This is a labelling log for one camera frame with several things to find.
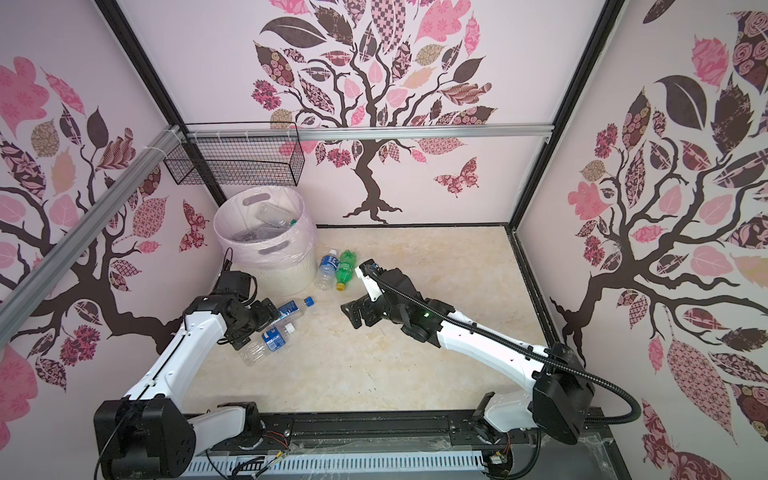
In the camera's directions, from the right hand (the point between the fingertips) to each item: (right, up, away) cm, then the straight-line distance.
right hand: (356, 295), depth 75 cm
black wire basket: (-38, +43, +20) cm, 61 cm away
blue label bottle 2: (-26, -15, +9) cm, 31 cm away
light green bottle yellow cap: (-7, +5, +26) cm, 27 cm away
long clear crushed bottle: (-32, +17, +15) cm, 39 cm away
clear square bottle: (-30, +24, +22) cm, 44 cm away
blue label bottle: (-13, +7, +27) cm, 31 cm away
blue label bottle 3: (-23, -7, +16) cm, 29 cm away
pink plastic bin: (-21, +7, +9) cm, 24 cm away
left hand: (-26, -10, +7) cm, 29 cm away
